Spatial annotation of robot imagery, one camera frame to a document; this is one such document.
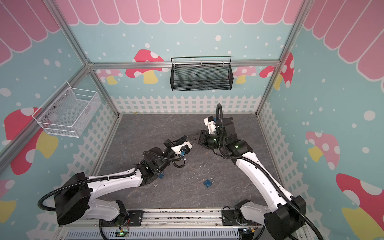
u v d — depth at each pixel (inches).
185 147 23.8
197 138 25.0
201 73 37.2
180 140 27.2
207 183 33.5
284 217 14.8
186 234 28.0
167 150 26.3
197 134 25.4
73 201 16.7
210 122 26.4
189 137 26.8
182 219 29.8
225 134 21.4
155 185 33.4
